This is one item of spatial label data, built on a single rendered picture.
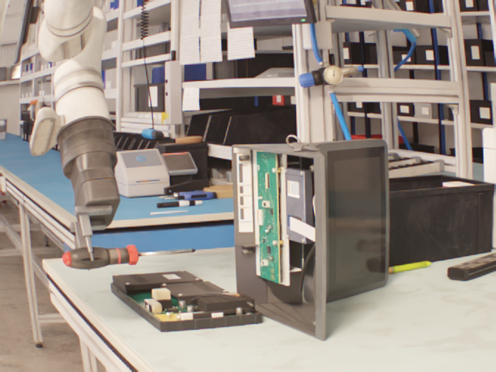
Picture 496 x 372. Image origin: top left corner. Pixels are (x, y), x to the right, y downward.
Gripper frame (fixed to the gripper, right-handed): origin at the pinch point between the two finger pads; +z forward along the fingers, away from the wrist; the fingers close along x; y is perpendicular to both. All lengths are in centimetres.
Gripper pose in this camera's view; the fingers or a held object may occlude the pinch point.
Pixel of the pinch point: (90, 264)
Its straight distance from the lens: 117.8
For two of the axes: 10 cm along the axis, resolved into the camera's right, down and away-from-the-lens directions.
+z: 2.5, 8.7, -4.2
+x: -3.2, 4.8, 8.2
